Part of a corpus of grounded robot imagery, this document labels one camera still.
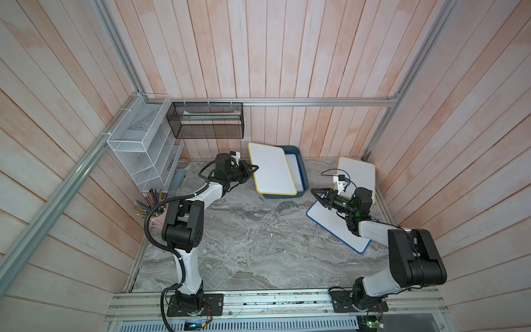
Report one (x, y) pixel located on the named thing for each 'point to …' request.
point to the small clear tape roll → (182, 163)
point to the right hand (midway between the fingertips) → (311, 191)
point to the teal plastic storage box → (293, 149)
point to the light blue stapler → (178, 181)
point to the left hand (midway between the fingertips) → (260, 168)
